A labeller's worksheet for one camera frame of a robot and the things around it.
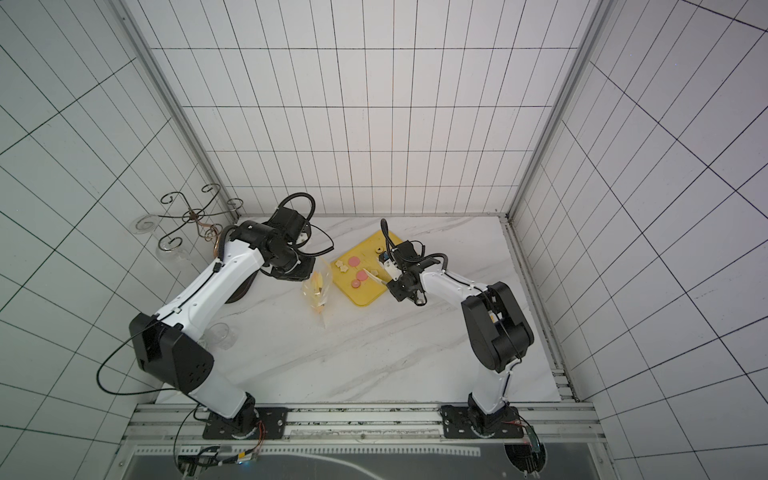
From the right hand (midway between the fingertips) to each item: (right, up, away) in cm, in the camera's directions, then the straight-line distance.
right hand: (402, 279), depth 96 cm
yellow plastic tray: (-18, +2, +7) cm, 20 cm away
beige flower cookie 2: (-21, +3, +7) cm, 22 cm away
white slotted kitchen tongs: (-9, +1, 0) cm, 9 cm away
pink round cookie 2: (-16, -2, +4) cm, 16 cm away
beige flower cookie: (-22, +5, +7) cm, 24 cm away
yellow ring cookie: (-8, +9, +12) cm, 17 cm away
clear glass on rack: (-66, +17, -23) cm, 72 cm away
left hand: (-28, +2, -17) cm, 33 cm away
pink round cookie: (-17, +5, +11) cm, 21 cm away
